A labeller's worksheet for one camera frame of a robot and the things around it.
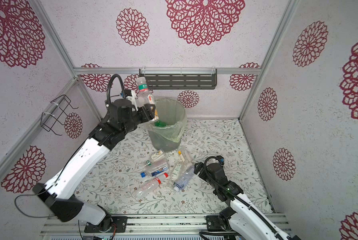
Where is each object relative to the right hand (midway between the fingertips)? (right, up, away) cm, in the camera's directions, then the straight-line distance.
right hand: (199, 166), depth 81 cm
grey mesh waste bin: (-26, +12, +23) cm, 37 cm away
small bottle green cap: (-23, +3, +12) cm, 26 cm away
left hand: (-25, +29, -11) cm, 40 cm away
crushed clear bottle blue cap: (-24, -4, +11) cm, 27 cm away
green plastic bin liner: (-16, +29, +18) cm, 38 cm away
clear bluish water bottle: (-8, -8, +9) cm, 14 cm away
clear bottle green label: (-12, -3, +7) cm, 14 cm away
